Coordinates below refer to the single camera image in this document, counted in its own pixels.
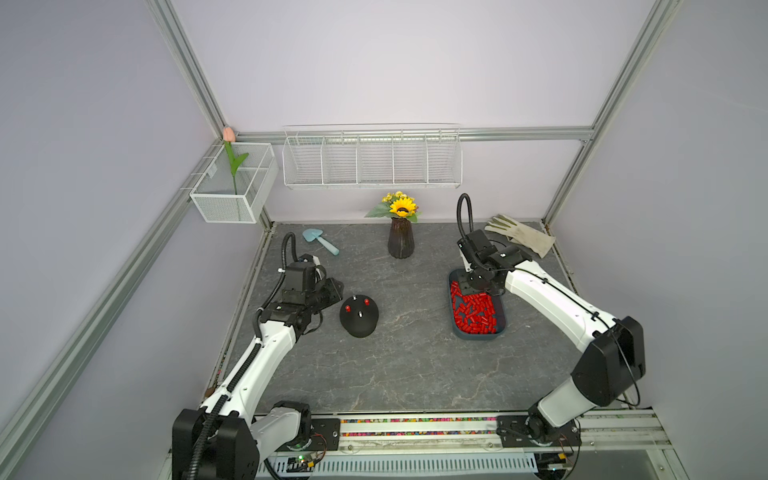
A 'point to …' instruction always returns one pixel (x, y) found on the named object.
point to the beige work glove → (536, 242)
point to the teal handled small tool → (310, 234)
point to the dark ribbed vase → (401, 243)
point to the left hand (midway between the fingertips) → (341, 287)
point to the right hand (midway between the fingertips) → (468, 281)
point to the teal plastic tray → (500, 308)
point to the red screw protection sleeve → (348, 308)
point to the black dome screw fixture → (359, 315)
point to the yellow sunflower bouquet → (395, 205)
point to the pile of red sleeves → (473, 313)
